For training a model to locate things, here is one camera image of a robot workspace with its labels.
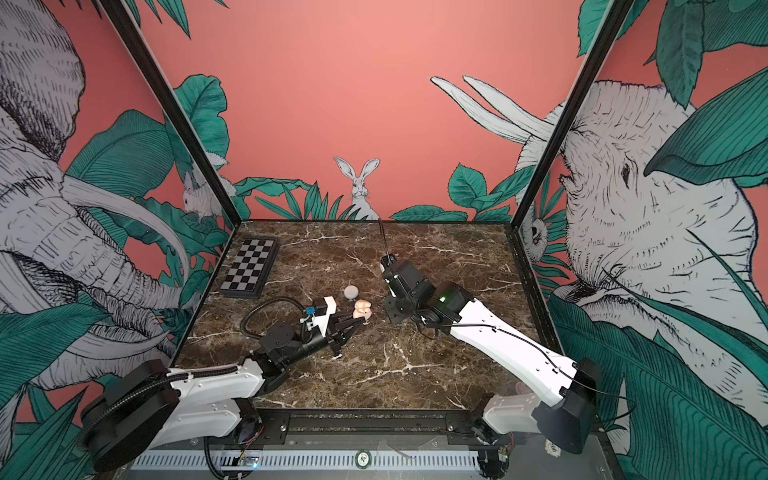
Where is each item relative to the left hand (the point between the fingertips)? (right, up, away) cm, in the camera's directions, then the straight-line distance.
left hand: (362, 315), depth 72 cm
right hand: (+7, +4, +2) cm, 8 cm away
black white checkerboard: (-42, +10, +30) cm, 52 cm away
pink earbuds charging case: (0, +1, +1) cm, 2 cm away
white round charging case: (-7, +2, +27) cm, 28 cm away
